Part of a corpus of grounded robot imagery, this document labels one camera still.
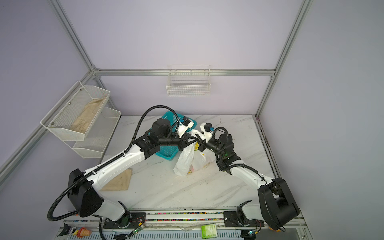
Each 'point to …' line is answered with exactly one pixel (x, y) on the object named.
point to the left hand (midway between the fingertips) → (196, 140)
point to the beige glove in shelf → (80, 123)
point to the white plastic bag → (191, 158)
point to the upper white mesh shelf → (73, 115)
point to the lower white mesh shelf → (96, 141)
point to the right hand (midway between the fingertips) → (192, 133)
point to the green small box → (209, 231)
